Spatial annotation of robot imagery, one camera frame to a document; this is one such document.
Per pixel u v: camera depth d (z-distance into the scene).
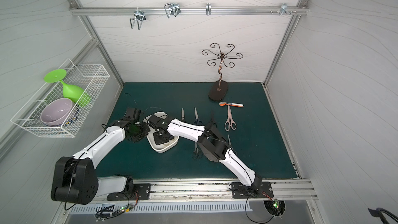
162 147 0.82
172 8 0.76
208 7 0.72
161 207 0.70
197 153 0.86
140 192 0.74
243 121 1.00
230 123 0.98
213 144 0.56
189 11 0.79
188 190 0.75
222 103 1.08
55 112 0.62
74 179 0.40
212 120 1.00
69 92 0.64
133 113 0.69
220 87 1.14
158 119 0.73
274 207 0.72
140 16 0.78
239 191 0.75
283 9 0.77
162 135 0.66
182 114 1.01
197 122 0.98
